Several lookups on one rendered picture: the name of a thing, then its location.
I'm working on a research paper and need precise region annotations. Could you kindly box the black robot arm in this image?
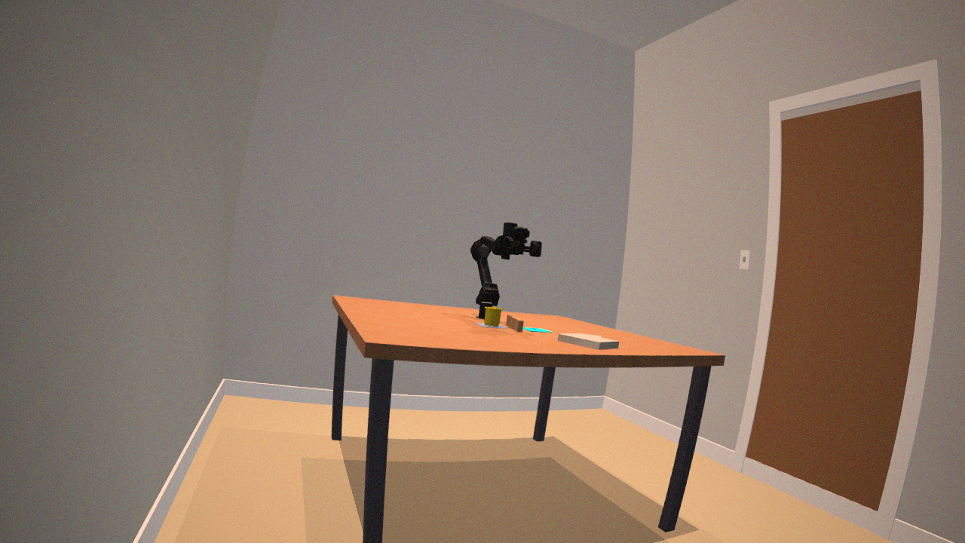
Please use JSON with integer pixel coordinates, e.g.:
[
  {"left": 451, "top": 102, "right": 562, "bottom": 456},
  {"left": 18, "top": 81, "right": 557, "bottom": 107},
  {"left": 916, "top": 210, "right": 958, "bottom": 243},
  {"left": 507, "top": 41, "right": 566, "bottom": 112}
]
[{"left": 470, "top": 222, "right": 530, "bottom": 319}]

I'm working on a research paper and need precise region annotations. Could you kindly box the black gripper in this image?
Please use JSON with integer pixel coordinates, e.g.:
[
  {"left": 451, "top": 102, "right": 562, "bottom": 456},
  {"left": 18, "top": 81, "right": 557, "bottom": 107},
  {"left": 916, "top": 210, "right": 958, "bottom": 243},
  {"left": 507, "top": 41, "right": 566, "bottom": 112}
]
[{"left": 497, "top": 235, "right": 542, "bottom": 257}]

